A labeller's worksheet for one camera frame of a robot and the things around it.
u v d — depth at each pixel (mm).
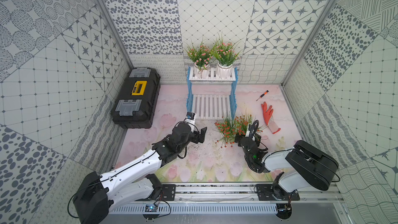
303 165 451
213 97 1108
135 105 859
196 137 699
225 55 744
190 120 672
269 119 1005
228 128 782
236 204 719
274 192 661
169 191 741
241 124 856
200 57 777
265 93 1157
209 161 841
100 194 403
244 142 748
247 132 808
